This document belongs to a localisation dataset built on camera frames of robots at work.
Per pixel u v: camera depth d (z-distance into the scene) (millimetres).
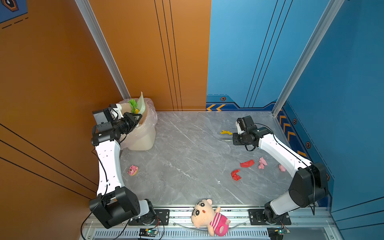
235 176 858
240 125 703
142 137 862
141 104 740
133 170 868
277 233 703
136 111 768
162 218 737
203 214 671
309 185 462
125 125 633
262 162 904
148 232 706
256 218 724
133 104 800
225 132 1079
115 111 599
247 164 917
